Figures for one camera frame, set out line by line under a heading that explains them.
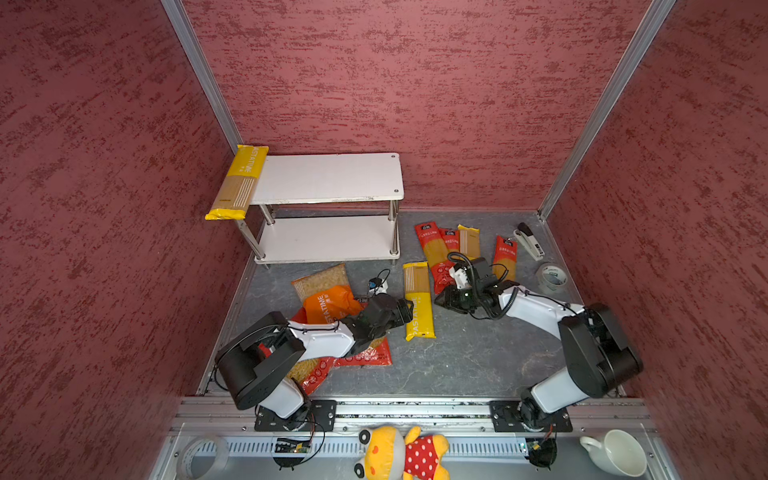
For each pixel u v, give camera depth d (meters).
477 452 0.70
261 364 0.44
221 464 0.68
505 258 1.04
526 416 0.67
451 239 1.09
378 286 0.81
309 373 0.78
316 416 0.74
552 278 1.01
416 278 0.98
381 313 0.68
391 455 0.63
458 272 0.86
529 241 1.09
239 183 0.77
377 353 0.82
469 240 1.07
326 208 1.25
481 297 0.70
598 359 0.45
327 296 0.90
